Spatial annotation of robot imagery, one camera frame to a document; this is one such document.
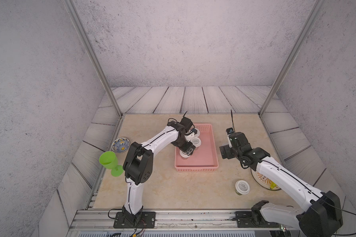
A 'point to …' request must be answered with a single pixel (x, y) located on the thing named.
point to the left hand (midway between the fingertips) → (189, 150)
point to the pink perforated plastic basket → (204, 159)
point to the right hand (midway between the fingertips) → (231, 145)
